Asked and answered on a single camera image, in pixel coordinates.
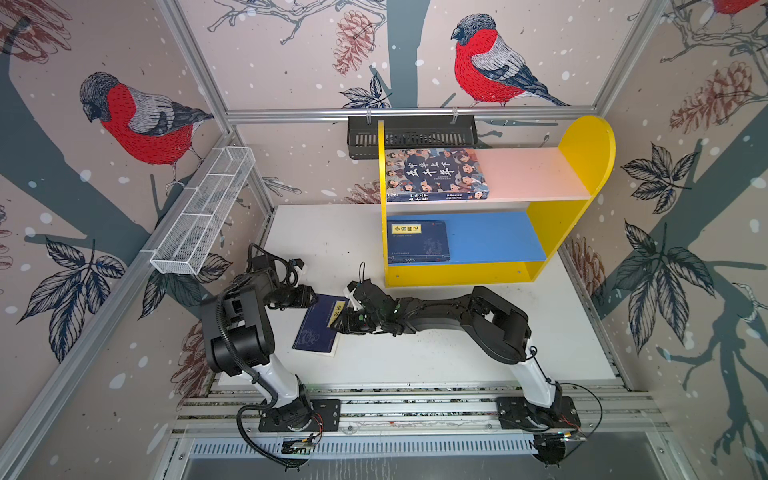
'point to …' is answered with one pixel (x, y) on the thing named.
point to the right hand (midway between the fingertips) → (331, 332)
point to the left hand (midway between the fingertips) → (305, 300)
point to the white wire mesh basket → (191, 236)
